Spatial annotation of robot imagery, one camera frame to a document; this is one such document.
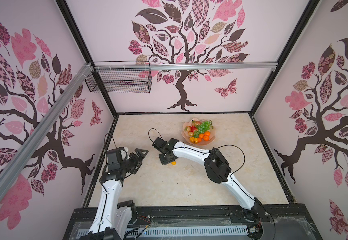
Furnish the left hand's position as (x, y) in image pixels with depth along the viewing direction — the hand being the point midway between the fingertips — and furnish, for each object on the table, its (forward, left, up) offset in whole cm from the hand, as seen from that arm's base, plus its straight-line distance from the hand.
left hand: (146, 159), depth 80 cm
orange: (+25, -39, -9) cm, 47 cm away
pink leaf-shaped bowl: (+33, -26, -8) cm, 42 cm away
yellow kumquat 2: (+18, -30, -8) cm, 36 cm away
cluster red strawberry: (+24, -27, -9) cm, 37 cm away
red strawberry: (+28, -29, -8) cm, 41 cm away
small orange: (+23, -34, -10) cm, 43 cm away
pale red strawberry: (+28, -25, -8) cm, 38 cm away
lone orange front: (+20, -32, -10) cm, 39 cm away
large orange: (+20, -37, -9) cm, 43 cm away
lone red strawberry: (+31, -32, -5) cm, 45 cm away
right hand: (+7, -9, -13) cm, 17 cm away
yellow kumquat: (+20, -27, -9) cm, 35 cm away
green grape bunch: (+27, -36, -5) cm, 45 cm away
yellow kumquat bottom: (+3, -15, -11) cm, 19 cm away
